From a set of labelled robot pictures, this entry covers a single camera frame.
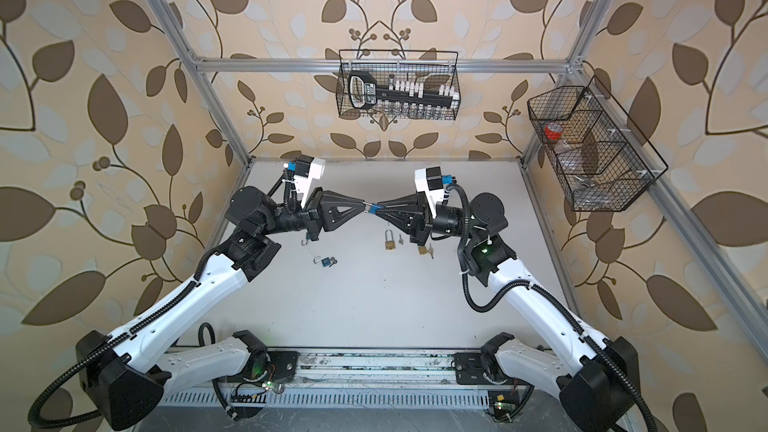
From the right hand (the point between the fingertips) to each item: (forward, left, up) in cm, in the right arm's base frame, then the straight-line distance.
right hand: (380, 212), depth 56 cm
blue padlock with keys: (+10, +19, -40) cm, 46 cm away
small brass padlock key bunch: (+13, -15, -41) cm, 45 cm away
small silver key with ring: (+18, -5, -41) cm, 45 cm away
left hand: (-2, +3, +2) cm, 4 cm away
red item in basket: (+35, -50, -10) cm, 62 cm away
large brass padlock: (+15, -1, -40) cm, 43 cm away
